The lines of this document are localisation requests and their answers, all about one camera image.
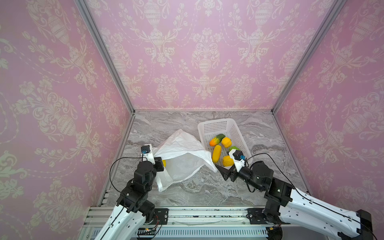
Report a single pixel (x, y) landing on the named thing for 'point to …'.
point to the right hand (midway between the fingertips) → (223, 158)
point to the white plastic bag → (184, 156)
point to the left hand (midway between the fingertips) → (158, 153)
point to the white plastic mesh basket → (209, 129)
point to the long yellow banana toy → (216, 154)
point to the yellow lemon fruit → (227, 142)
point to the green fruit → (234, 147)
